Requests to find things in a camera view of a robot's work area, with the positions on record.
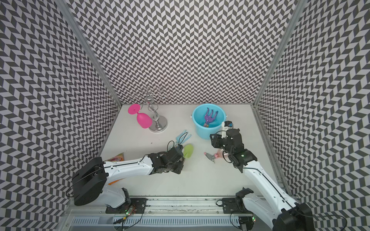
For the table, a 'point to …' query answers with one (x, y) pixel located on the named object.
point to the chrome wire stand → (159, 122)
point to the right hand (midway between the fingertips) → (213, 138)
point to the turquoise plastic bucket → (215, 126)
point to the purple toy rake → (209, 119)
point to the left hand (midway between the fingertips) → (180, 167)
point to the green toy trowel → (188, 150)
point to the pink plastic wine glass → (143, 121)
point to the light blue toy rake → (182, 137)
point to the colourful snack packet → (120, 157)
